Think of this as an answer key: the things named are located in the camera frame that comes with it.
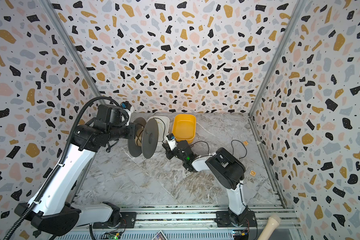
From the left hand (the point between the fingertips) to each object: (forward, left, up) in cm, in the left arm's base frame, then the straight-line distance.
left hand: (136, 124), depth 67 cm
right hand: (+6, -8, -22) cm, 24 cm away
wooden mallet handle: (-36, -62, -32) cm, 79 cm away
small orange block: (+12, -63, -35) cm, 73 cm away
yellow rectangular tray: (+25, -21, -33) cm, 47 cm away
